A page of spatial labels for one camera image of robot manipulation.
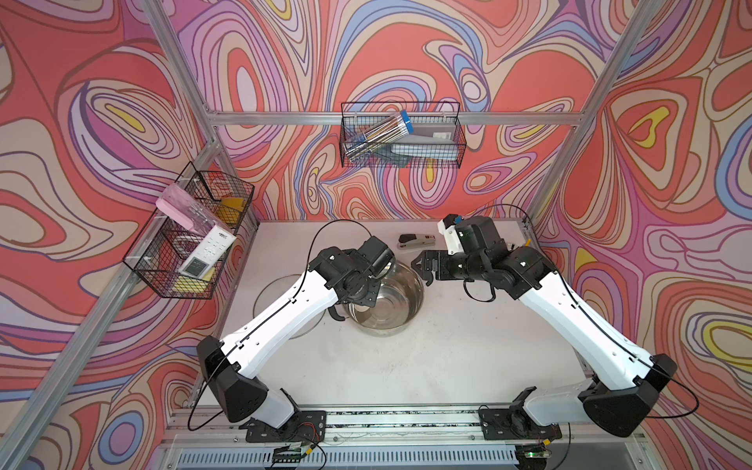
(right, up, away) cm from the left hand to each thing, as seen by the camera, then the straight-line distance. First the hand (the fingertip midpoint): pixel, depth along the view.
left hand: (367, 294), depth 73 cm
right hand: (+16, +6, -2) cm, 17 cm away
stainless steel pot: (+9, -7, +23) cm, 26 cm away
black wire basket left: (-50, +11, -4) cm, 51 cm away
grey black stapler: (+15, +14, +35) cm, 41 cm away
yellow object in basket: (-38, +22, +5) cm, 44 cm away
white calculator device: (-40, +9, -4) cm, 41 cm away
